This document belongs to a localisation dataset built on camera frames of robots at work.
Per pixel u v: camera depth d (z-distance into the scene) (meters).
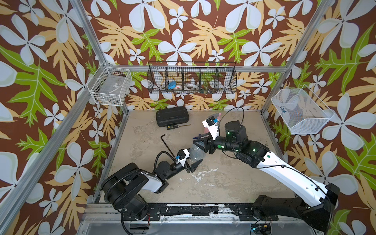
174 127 1.08
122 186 0.46
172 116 1.09
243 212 0.74
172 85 0.95
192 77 0.99
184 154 0.64
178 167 0.69
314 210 0.41
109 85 0.86
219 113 0.93
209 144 0.57
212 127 0.57
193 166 0.69
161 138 1.04
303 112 0.81
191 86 0.99
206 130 0.58
